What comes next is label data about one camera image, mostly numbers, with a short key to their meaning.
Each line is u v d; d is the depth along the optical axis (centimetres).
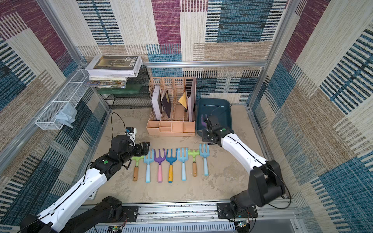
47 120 67
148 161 92
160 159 92
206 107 128
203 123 94
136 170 87
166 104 111
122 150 59
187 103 91
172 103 120
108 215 62
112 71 80
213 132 64
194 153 94
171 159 92
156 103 97
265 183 42
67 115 67
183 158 92
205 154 94
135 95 99
